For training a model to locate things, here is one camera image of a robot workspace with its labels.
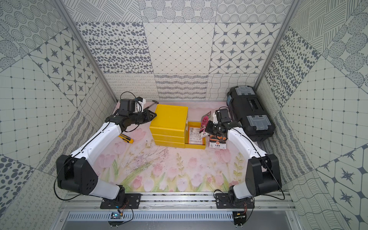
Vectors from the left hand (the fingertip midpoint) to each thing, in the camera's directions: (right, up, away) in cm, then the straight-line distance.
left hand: (154, 113), depth 83 cm
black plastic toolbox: (+59, +3, +10) cm, 60 cm away
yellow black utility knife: (-22, -17, +11) cm, 30 cm away
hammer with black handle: (-9, +10, +36) cm, 38 cm away
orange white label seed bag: (+24, -15, +16) cm, 32 cm away
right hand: (+31, -11, +4) cm, 33 cm away
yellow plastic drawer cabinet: (+9, -7, -5) cm, 13 cm away
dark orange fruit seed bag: (+40, -20, +12) cm, 46 cm away
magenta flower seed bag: (+31, -4, +11) cm, 33 cm away
